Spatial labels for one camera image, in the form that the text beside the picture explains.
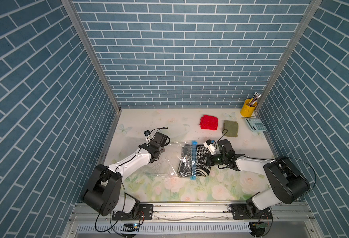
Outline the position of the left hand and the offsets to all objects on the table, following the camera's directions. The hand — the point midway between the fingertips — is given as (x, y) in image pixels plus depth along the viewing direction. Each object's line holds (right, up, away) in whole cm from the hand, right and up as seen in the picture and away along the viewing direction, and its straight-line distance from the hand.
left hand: (160, 147), depth 90 cm
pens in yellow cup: (+67, +33, +18) cm, 77 cm away
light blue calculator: (+69, +13, +19) cm, 73 cm away
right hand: (+24, -8, -3) cm, 26 cm away
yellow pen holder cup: (+64, +24, +23) cm, 72 cm away
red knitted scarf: (+33, +15, +17) cm, 40 cm away
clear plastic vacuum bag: (+5, -9, -3) cm, 11 cm away
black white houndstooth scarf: (+26, -5, -6) cm, 27 cm away
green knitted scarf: (+49, +11, +14) cm, 52 cm away
